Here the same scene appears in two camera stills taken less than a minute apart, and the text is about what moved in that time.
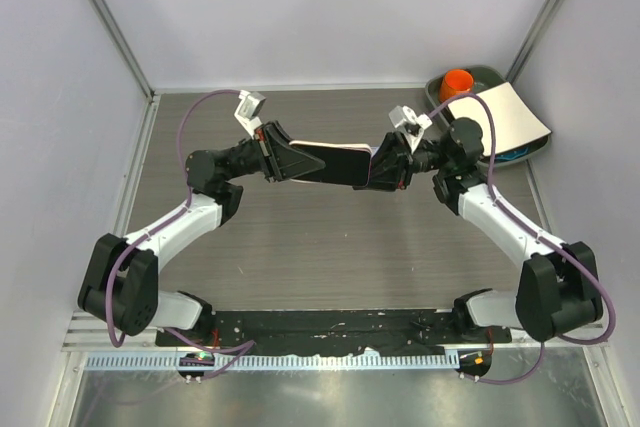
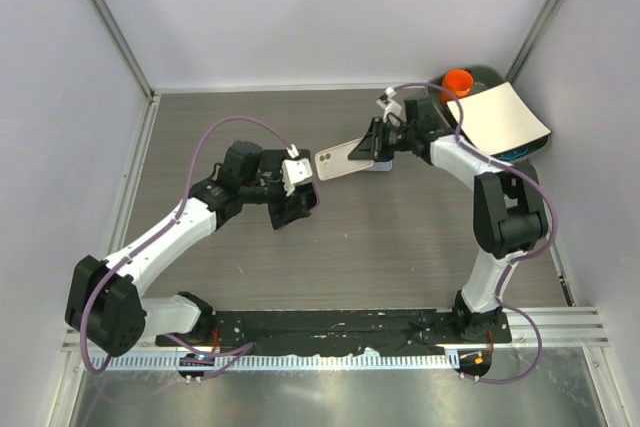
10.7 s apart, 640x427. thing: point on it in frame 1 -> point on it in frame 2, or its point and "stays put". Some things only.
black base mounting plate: [334, 331] stays put
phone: [346, 164] -> [309, 198]
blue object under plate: [512, 154] stays put
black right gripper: [391, 165] -> [372, 145]
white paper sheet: [515, 124] stays put
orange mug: [455, 82] stays put
